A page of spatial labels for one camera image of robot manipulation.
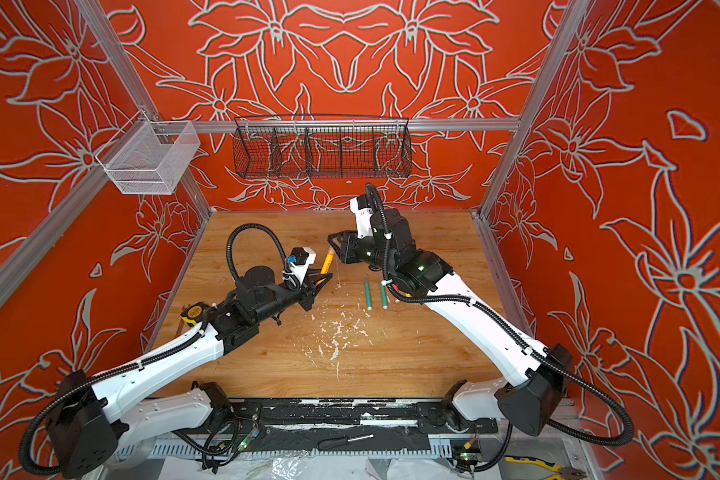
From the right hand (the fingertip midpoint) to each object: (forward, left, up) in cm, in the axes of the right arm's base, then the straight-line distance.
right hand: (326, 237), depth 66 cm
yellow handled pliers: (-42, -53, -35) cm, 76 cm away
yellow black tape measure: (-3, +43, -31) cm, 53 cm away
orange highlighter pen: (-3, 0, -6) cm, 7 cm away
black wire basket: (+45, +5, -6) cm, 46 cm away
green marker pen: (+5, -10, -34) cm, 36 cm away
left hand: (-3, 0, -9) cm, 10 cm away
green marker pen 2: (+4, -15, -35) cm, 38 cm away
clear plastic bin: (+37, +58, -2) cm, 69 cm away
